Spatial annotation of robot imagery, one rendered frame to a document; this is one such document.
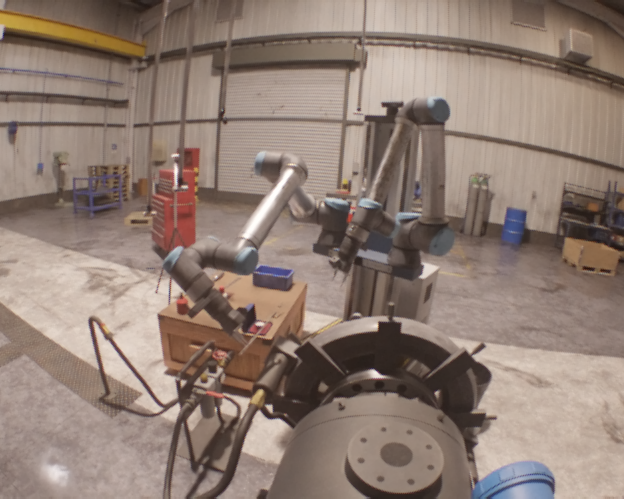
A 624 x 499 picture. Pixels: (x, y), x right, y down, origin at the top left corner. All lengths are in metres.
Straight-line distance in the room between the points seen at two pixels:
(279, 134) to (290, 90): 1.36
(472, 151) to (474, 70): 2.27
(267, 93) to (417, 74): 4.39
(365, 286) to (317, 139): 7.85
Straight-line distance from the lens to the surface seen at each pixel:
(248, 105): 10.75
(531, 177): 9.86
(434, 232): 1.59
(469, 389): 1.31
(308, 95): 10.01
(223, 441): 1.99
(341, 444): 0.84
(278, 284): 2.63
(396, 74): 9.74
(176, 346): 2.38
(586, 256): 7.91
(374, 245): 1.99
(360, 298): 2.22
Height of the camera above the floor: 1.49
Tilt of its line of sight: 15 degrees down
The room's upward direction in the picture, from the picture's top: 4 degrees clockwise
